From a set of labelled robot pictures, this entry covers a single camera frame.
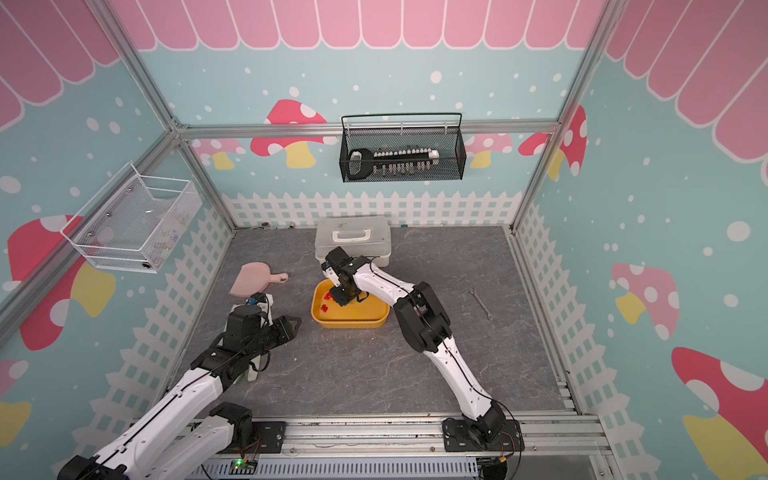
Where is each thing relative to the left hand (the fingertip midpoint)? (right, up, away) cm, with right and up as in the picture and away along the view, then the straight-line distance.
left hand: (297, 327), depth 84 cm
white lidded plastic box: (+18, +27, +19) cm, 37 cm away
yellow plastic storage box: (+19, +1, +16) cm, 25 cm away
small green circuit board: (-10, -32, -11) cm, 35 cm away
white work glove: (-6, +8, -7) cm, 12 cm away
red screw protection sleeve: (+4, +3, +14) cm, 15 cm away
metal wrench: (+58, +1, +13) cm, 59 cm away
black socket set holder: (+18, +48, +6) cm, 52 cm away
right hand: (+10, +7, +17) cm, 21 cm away
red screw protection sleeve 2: (+5, +7, +16) cm, 18 cm away
